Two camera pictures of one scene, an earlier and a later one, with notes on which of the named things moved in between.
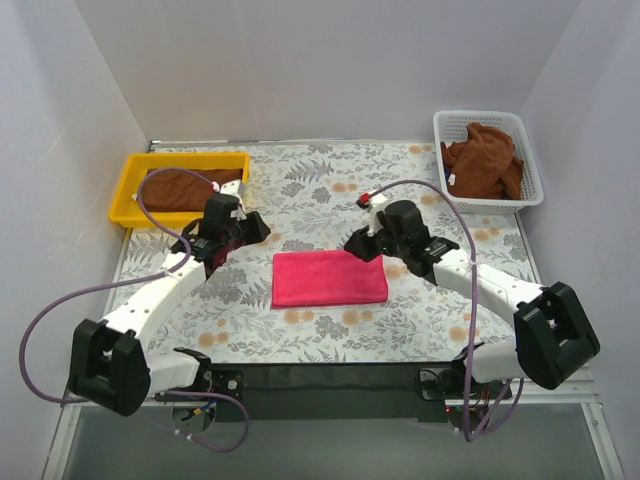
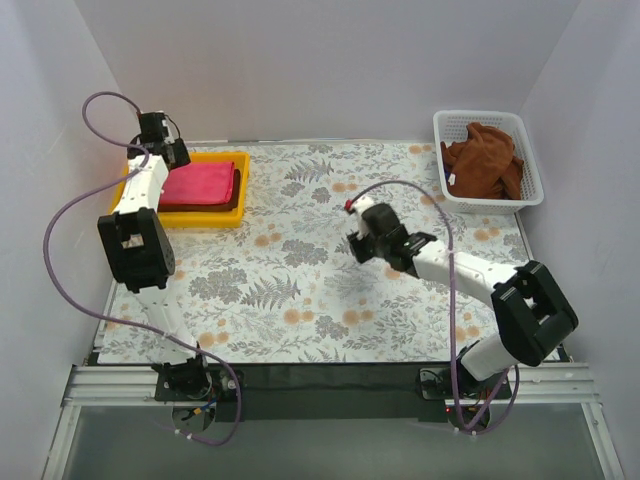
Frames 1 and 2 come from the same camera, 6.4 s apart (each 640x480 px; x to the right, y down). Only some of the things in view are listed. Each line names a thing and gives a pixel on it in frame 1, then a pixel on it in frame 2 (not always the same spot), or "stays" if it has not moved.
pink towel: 327,278 to 199,183
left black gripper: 248,228 to 178,153
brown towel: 483,165 stays
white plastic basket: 451,126 stays
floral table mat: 301,294 stays
